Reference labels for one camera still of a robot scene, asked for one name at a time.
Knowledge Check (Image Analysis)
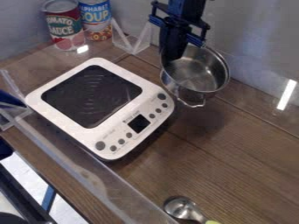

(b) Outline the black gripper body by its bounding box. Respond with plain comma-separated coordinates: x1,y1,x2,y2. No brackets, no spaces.
148,0,211,46

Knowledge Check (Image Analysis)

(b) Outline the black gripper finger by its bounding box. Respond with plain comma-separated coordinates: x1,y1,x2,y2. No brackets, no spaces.
172,25,192,60
159,17,173,64

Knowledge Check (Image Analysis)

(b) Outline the silver pot with handles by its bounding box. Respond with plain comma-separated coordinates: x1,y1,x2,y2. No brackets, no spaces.
160,45,229,109

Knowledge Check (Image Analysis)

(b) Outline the white and black induction stove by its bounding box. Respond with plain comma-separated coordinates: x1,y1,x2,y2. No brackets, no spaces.
25,58,175,161

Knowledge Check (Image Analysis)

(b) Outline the alphabet soup can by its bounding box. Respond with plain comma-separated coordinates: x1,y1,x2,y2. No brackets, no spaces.
79,0,112,41

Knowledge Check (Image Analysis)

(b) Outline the tomato sauce can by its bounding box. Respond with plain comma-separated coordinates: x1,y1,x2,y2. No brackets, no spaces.
41,0,85,51

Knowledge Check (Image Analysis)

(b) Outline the blue object at left edge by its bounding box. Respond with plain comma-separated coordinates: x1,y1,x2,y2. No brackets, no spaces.
0,89,27,161

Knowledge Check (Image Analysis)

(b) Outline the clear acrylic front barrier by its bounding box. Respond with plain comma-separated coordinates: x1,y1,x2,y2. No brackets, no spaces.
0,69,180,224

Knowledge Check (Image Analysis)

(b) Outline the clear acrylic corner bracket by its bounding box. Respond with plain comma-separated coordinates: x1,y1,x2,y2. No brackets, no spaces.
111,18,152,55

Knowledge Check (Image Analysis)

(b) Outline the silver measuring spoon yellow handle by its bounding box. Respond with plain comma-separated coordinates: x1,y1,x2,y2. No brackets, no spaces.
163,196,220,224

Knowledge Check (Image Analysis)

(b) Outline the black and blue table frame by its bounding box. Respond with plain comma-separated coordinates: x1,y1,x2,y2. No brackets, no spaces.
0,164,57,224

